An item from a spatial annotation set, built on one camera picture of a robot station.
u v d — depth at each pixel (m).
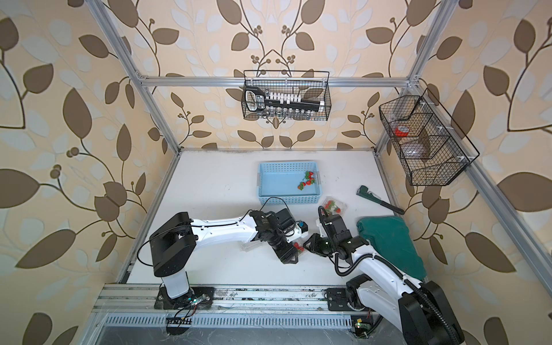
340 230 0.67
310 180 1.06
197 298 0.74
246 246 0.87
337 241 0.65
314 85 0.91
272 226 0.64
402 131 0.81
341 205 0.97
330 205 0.96
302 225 0.75
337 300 0.73
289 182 1.08
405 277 0.45
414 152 0.74
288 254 0.71
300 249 0.82
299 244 0.85
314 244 0.74
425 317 0.40
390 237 0.85
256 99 0.84
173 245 0.47
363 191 1.02
